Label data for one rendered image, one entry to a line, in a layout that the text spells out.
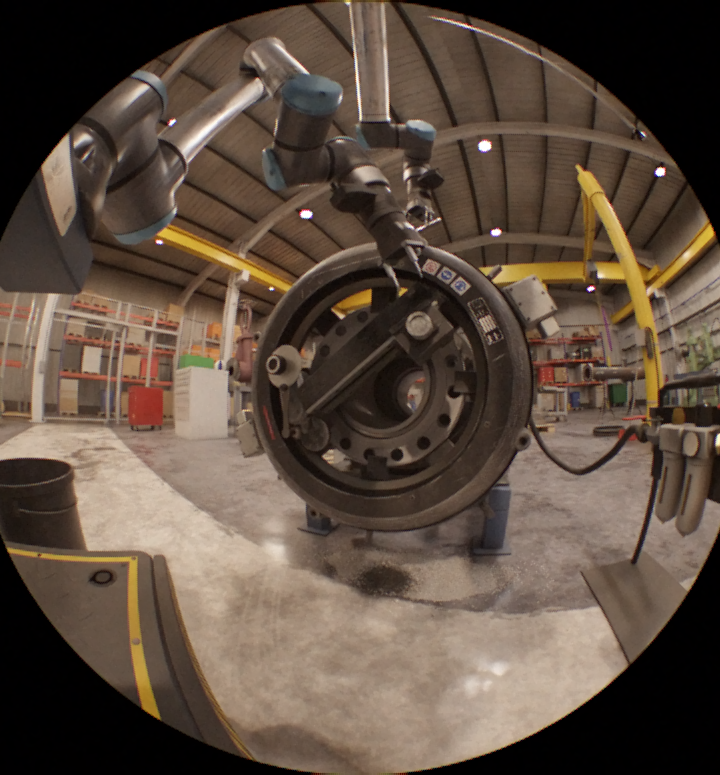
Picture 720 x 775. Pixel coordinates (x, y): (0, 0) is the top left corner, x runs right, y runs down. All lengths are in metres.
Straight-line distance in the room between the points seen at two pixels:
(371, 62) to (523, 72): 8.21
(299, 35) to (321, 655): 8.39
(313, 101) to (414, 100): 8.17
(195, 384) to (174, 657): 4.12
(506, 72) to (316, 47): 4.64
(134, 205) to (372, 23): 0.70
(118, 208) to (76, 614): 0.54
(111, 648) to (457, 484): 0.58
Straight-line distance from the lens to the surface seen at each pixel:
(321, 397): 0.58
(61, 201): 0.30
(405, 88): 8.39
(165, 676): 0.27
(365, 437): 0.69
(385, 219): 0.47
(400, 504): 0.57
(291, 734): 0.56
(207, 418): 4.36
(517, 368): 0.53
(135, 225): 0.55
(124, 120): 0.44
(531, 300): 0.62
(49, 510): 0.69
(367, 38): 0.85
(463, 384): 0.64
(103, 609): 0.35
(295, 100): 0.44
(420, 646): 0.67
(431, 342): 0.46
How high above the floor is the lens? 0.53
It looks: 5 degrees up
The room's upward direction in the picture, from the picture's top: straight up
